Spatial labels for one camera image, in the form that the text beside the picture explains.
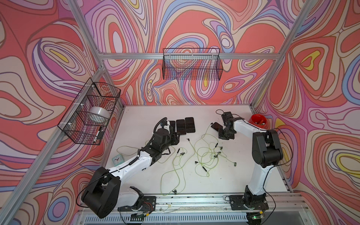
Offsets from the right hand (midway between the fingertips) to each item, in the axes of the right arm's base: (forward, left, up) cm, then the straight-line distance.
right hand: (223, 140), depth 97 cm
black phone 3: (+15, +23, 0) cm, 27 cm away
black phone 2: (+15, +30, -1) cm, 33 cm away
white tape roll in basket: (-1, +72, +32) cm, 79 cm away
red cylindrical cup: (+9, -24, +10) cm, 28 cm away
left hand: (-3, +31, +15) cm, 34 cm away
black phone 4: (+12, +3, +1) cm, 12 cm away
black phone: (+13, +36, +3) cm, 39 cm away
